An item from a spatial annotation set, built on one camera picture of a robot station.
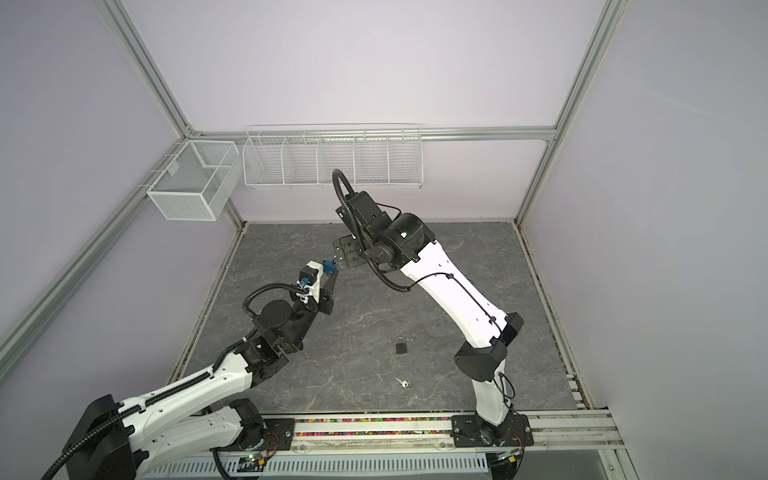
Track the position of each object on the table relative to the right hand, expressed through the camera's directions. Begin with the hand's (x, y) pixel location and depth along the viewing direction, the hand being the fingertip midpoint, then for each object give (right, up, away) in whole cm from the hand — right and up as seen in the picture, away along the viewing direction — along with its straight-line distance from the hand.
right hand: (356, 247), depth 70 cm
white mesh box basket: (-57, +23, +30) cm, 68 cm away
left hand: (-7, -6, +3) cm, 10 cm away
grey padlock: (+11, -30, +19) cm, 37 cm away
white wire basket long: (-20, +31, +27) cm, 46 cm away
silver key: (+12, -38, +12) cm, 41 cm away
